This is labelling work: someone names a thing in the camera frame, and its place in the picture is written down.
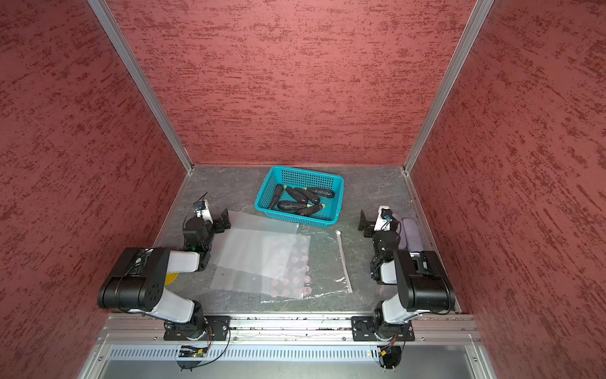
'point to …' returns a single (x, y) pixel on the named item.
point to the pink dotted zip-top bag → (286, 272)
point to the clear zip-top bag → (253, 249)
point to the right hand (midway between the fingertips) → (373, 213)
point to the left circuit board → (192, 351)
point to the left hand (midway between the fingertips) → (216, 214)
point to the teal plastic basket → (301, 178)
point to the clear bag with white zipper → (328, 269)
